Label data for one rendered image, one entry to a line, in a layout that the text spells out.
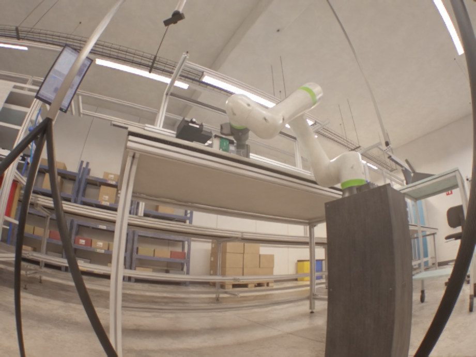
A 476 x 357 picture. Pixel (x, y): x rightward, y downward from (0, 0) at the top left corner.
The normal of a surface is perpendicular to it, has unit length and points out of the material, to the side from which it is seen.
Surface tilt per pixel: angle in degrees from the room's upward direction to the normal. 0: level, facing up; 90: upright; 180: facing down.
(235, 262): 90
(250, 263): 90
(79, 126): 90
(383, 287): 90
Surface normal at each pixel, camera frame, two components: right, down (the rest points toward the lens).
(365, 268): -0.85, -0.21
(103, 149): 0.51, -0.29
